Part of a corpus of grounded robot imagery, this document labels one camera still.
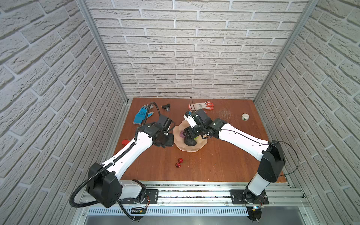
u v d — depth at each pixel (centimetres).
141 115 110
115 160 43
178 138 93
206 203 73
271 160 44
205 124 61
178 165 83
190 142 88
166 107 113
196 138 73
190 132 71
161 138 55
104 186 47
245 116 107
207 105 114
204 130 60
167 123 63
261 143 47
